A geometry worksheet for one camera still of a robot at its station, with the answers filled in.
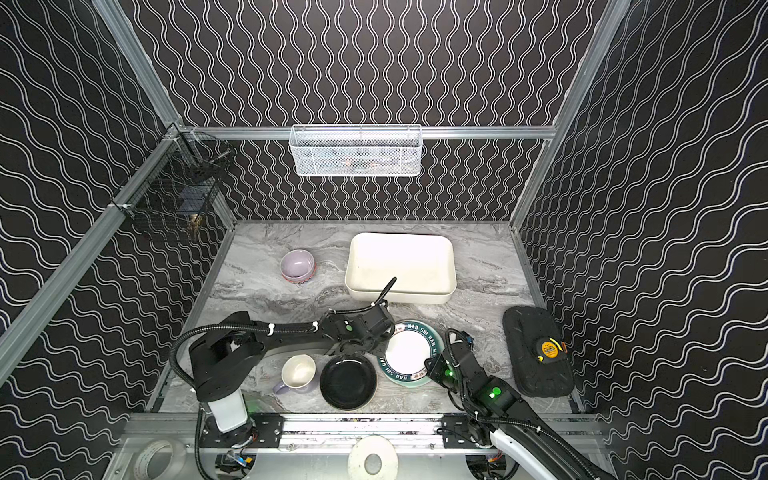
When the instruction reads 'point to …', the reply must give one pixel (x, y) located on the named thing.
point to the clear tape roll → (160, 459)
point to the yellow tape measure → (550, 350)
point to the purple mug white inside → (297, 372)
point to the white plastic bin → (424, 265)
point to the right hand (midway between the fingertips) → (426, 364)
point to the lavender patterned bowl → (297, 266)
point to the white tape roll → (373, 457)
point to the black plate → (348, 382)
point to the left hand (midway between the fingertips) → (389, 340)
